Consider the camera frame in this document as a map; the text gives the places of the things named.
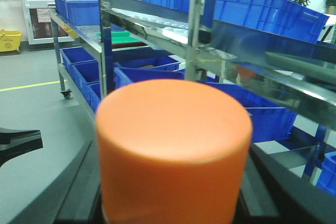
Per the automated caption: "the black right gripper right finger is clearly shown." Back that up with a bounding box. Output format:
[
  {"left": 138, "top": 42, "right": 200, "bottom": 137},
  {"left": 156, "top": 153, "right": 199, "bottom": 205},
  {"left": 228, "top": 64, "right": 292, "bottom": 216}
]
[{"left": 236, "top": 144, "right": 336, "bottom": 224}]

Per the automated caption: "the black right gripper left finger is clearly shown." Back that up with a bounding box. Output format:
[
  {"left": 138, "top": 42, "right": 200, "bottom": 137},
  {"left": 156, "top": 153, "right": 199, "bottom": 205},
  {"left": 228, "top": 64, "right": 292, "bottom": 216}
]
[{"left": 7, "top": 141, "right": 102, "bottom": 224}]

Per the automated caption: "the orange cylinder capacitor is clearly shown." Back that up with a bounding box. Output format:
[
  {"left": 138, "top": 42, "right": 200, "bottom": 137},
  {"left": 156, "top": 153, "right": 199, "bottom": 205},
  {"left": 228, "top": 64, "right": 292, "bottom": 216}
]
[{"left": 96, "top": 79, "right": 254, "bottom": 224}]

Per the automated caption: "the black robot body panel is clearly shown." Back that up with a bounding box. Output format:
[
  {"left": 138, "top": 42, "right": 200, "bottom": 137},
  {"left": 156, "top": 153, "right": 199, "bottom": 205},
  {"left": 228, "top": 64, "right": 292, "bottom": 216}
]
[{"left": 0, "top": 126, "right": 43, "bottom": 167}]

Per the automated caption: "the steel rack on castors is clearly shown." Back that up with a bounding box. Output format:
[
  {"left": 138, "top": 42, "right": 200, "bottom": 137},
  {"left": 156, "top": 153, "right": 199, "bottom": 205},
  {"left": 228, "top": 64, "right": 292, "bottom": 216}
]
[{"left": 48, "top": 7, "right": 116, "bottom": 120}]

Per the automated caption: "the green plastic tray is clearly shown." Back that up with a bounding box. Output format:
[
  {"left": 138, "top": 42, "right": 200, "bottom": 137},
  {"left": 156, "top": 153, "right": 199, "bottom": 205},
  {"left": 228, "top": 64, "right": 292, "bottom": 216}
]
[{"left": 96, "top": 30, "right": 132, "bottom": 45}]

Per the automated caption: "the yellow mop bucket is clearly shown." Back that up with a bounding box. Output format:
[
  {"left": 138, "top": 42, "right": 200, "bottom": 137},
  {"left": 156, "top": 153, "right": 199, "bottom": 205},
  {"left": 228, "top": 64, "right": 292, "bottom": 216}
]
[{"left": 0, "top": 29, "right": 23, "bottom": 53}]

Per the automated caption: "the white table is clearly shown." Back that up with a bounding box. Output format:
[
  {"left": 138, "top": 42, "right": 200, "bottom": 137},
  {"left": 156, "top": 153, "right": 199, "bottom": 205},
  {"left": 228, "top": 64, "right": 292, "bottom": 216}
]
[{"left": 324, "top": 13, "right": 336, "bottom": 44}]

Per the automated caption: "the white framed glass door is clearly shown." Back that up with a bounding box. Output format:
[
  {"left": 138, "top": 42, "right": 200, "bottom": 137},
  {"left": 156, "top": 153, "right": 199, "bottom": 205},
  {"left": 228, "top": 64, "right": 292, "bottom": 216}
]
[{"left": 17, "top": 0, "right": 77, "bottom": 46}]

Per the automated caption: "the steel flow rack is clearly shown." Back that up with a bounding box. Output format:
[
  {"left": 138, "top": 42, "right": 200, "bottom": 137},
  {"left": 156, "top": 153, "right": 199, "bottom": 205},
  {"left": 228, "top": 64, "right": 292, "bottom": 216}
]
[{"left": 97, "top": 0, "right": 336, "bottom": 190}]

